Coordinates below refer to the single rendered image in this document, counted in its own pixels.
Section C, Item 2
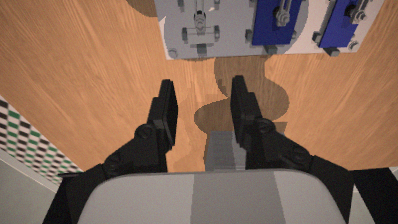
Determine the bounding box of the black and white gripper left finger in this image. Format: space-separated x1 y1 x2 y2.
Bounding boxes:
66 79 178 224

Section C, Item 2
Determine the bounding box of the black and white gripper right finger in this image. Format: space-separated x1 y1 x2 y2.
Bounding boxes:
230 75 354 224

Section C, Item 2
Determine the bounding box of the blue rectangular plate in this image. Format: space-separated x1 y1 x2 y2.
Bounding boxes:
316 0 358 48

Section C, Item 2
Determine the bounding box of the blue flat plate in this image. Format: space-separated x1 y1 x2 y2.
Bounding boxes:
250 0 302 46

